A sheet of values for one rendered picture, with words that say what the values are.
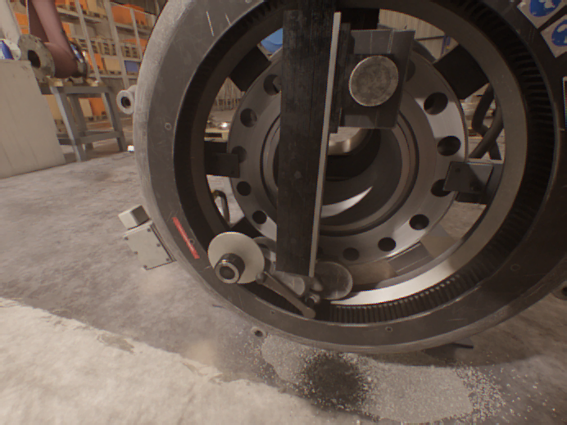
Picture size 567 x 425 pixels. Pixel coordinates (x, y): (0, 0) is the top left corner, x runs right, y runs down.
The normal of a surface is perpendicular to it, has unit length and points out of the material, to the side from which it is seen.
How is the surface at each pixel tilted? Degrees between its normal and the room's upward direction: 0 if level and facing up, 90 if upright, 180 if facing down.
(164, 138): 90
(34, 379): 0
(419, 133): 90
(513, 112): 108
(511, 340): 0
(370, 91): 90
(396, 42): 90
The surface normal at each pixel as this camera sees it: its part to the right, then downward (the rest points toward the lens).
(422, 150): -0.24, 0.39
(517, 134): -0.86, 0.42
